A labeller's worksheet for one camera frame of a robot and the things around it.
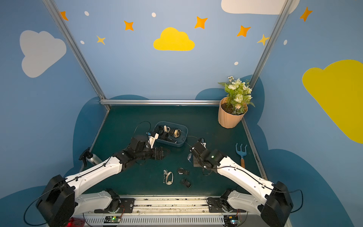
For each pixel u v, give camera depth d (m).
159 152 0.72
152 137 0.75
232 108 1.01
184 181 0.80
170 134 1.02
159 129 1.04
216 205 0.75
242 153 0.96
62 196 0.40
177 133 0.99
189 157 0.79
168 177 0.84
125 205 0.75
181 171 0.86
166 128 1.02
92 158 0.80
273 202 0.39
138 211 0.73
